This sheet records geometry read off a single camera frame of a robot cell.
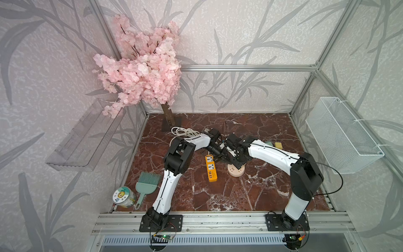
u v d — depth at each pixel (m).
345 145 0.62
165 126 1.12
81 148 0.64
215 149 0.87
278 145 1.02
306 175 0.46
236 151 0.63
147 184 0.86
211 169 0.89
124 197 0.74
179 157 0.59
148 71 0.59
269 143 1.02
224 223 0.76
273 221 0.74
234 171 0.88
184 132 1.05
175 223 0.74
